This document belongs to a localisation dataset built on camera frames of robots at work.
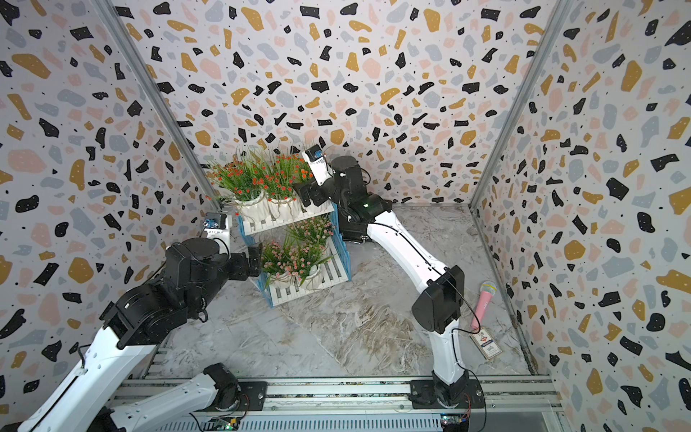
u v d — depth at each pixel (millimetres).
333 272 978
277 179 686
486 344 818
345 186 594
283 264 828
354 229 1038
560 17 716
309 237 876
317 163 634
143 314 381
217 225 506
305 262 829
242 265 548
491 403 732
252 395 736
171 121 916
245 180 701
